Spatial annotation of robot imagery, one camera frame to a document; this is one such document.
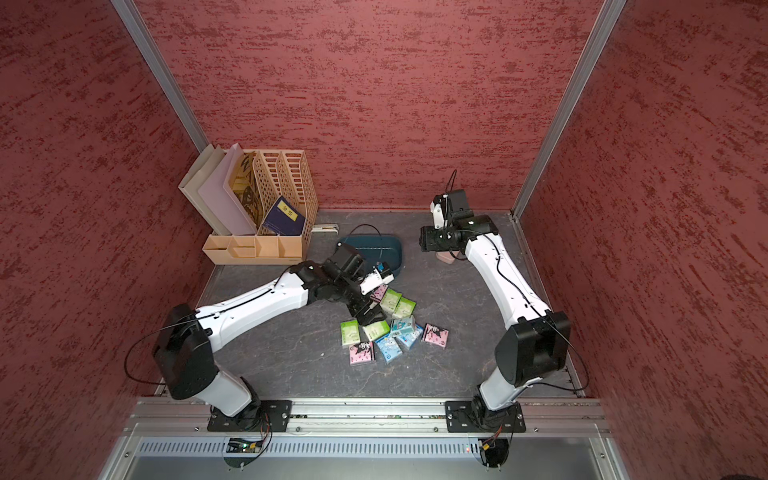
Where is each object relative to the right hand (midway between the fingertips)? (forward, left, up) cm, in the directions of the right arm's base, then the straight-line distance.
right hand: (429, 245), depth 83 cm
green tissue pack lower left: (-18, +24, -18) cm, 35 cm away
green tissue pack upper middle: (-8, +12, -18) cm, 23 cm away
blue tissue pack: (-17, +8, -16) cm, 25 cm away
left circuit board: (-44, +50, -22) cm, 71 cm away
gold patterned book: (+27, +61, -1) cm, 67 cm away
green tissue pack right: (-10, +7, -19) cm, 23 cm away
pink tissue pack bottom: (-23, +20, -19) cm, 36 cm away
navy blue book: (+23, +50, -11) cm, 56 cm away
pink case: (+10, -9, -20) cm, 24 cm away
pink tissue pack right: (-19, -1, -19) cm, 27 cm away
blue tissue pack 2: (-19, +7, -19) cm, 28 cm away
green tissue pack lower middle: (-18, +16, -18) cm, 29 cm away
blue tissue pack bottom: (-23, +12, -19) cm, 32 cm away
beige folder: (+20, +70, +10) cm, 73 cm away
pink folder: (+18, +64, +4) cm, 67 cm away
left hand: (-15, +16, -8) cm, 24 cm away
